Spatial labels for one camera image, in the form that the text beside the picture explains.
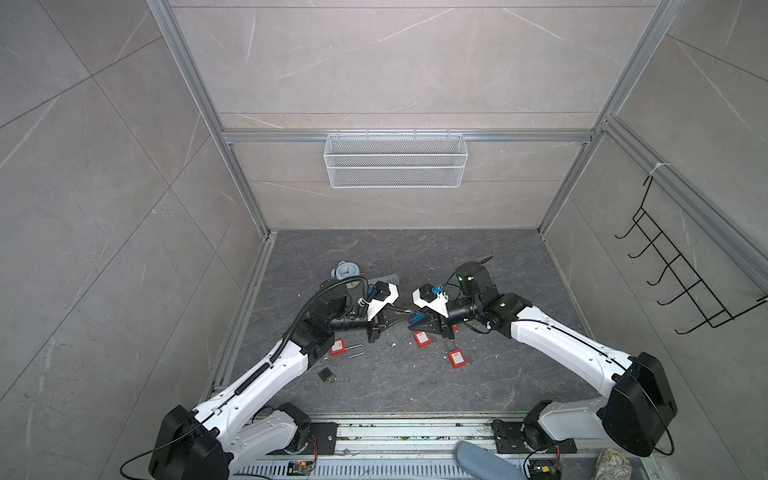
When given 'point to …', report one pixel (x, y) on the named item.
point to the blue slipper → (485, 463)
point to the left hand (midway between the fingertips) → (409, 310)
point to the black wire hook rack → (698, 292)
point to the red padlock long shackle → (339, 346)
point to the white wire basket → (392, 161)
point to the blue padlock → (416, 317)
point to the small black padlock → (325, 373)
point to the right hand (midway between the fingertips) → (409, 319)
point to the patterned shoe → (611, 465)
